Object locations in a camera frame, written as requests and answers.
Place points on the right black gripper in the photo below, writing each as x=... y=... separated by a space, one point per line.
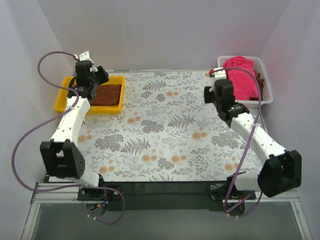
x=207 y=94

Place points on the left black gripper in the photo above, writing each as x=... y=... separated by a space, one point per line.
x=101 y=75

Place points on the brown towel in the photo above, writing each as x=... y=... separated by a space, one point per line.
x=107 y=95
x=261 y=86

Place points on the pink towel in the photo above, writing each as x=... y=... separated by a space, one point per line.
x=244 y=86

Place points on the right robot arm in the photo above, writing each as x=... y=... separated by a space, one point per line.
x=281 y=169

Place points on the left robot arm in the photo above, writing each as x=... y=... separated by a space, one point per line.
x=61 y=156

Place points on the brown towel in basket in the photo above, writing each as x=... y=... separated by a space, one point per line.
x=261 y=86

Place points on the white plastic basket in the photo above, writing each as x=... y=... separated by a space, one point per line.
x=267 y=95

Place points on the yellow plastic tray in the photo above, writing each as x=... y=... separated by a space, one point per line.
x=61 y=101

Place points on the floral table mat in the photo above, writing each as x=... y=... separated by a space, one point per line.
x=164 y=132

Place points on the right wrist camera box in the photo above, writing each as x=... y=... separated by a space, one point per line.
x=218 y=73

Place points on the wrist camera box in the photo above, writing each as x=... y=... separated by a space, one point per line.
x=218 y=73
x=85 y=56

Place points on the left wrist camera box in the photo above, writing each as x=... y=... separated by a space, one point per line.
x=85 y=56

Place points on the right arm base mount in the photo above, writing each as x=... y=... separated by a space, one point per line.
x=216 y=192

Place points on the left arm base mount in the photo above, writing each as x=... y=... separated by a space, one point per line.
x=92 y=194

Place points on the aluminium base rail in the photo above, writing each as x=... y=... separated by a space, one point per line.
x=161 y=211

